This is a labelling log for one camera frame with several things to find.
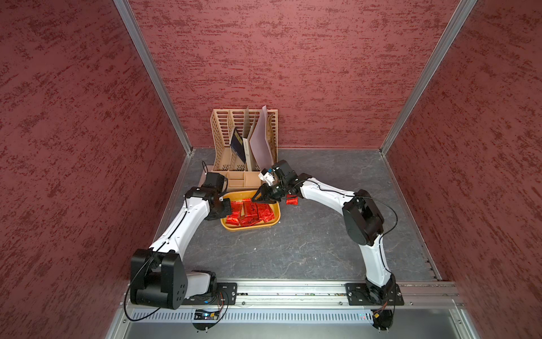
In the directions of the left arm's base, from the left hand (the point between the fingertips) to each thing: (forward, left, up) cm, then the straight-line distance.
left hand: (223, 217), depth 83 cm
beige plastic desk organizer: (+24, -8, +17) cm, 31 cm away
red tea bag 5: (-1, -7, -3) cm, 8 cm away
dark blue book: (+33, -3, +9) cm, 34 cm away
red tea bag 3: (+5, -10, -2) cm, 12 cm away
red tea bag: (+13, -29, -8) cm, 33 cm away
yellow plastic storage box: (+11, -5, -2) cm, 13 cm away
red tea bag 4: (+5, -4, -2) cm, 7 cm away
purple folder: (+30, -14, +14) cm, 35 cm away
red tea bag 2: (+4, -17, -3) cm, 18 cm away
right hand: (+6, -13, +2) cm, 15 cm away
